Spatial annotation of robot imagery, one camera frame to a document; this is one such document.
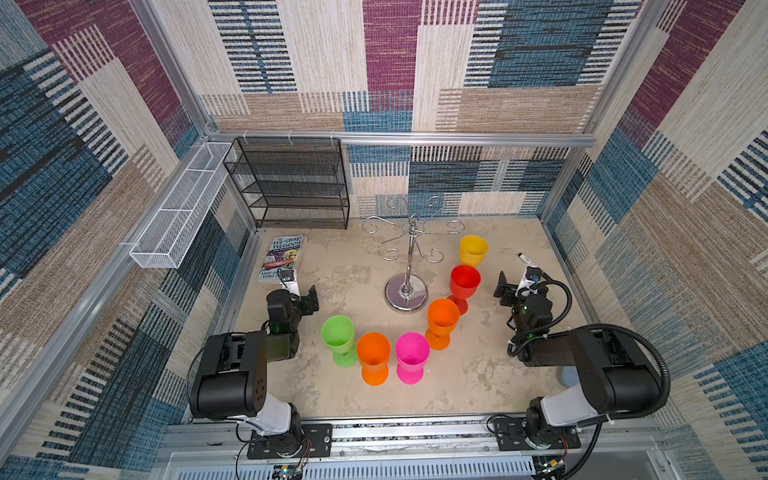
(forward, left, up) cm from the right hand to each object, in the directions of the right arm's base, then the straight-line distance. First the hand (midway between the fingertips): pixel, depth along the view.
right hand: (520, 278), depth 91 cm
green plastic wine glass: (-16, +53, -3) cm, 56 cm away
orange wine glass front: (-12, +24, 0) cm, 27 cm away
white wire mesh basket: (-4, +91, +25) cm, 94 cm away
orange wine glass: (-22, +43, +1) cm, 48 cm away
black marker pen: (+14, -9, -9) cm, 18 cm away
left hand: (0, +66, -3) cm, 66 cm away
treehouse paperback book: (+17, +77, -7) cm, 79 cm away
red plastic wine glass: (-3, +17, +2) cm, 18 cm away
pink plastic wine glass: (-22, +34, -1) cm, 40 cm away
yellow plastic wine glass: (+10, +12, +1) cm, 16 cm away
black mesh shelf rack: (+38, +70, +9) cm, 80 cm away
